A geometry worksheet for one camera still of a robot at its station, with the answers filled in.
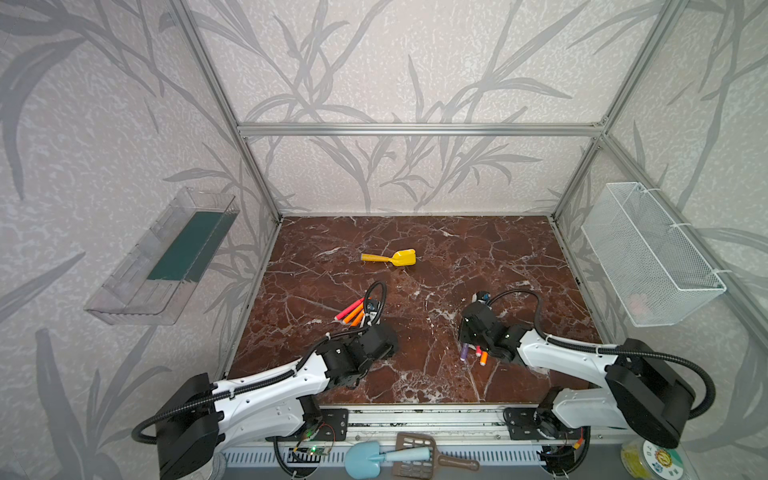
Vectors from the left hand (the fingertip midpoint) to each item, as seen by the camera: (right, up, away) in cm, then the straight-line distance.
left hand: (386, 325), depth 82 cm
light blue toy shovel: (-5, -27, -14) cm, 31 cm away
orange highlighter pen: (+28, -9, +1) cm, 29 cm away
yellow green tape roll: (+57, -23, -20) cm, 64 cm away
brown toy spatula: (+10, -29, -14) cm, 34 cm away
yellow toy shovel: (+3, +17, +26) cm, 31 cm away
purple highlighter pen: (+23, -8, +2) cm, 24 cm away
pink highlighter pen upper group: (-12, +2, +11) cm, 16 cm away
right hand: (+22, 0, +7) cm, 23 cm away
